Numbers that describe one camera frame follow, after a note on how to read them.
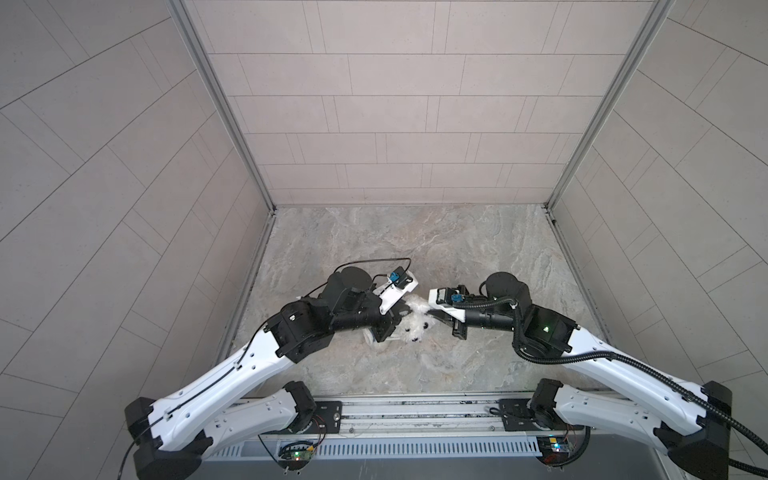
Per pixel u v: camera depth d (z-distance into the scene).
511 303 0.48
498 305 0.53
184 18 0.71
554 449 0.68
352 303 0.46
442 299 0.52
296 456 0.65
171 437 0.37
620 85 0.83
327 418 0.71
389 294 0.53
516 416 0.71
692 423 0.39
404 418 0.72
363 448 0.68
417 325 0.62
